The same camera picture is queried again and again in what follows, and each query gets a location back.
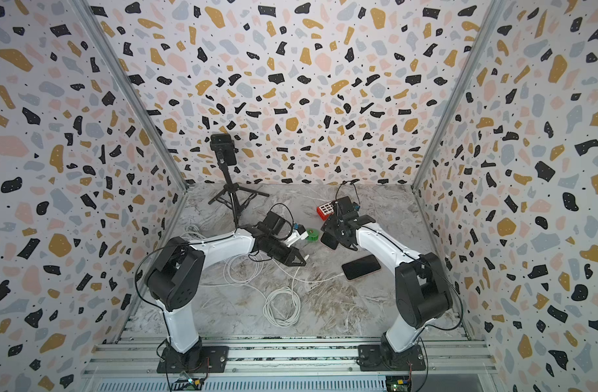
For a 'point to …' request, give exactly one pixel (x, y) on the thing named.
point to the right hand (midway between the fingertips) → (330, 229)
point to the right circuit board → (399, 383)
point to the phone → (359, 267)
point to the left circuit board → (193, 384)
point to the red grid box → (325, 210)
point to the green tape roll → (313, 234)
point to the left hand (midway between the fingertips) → (306, 263)
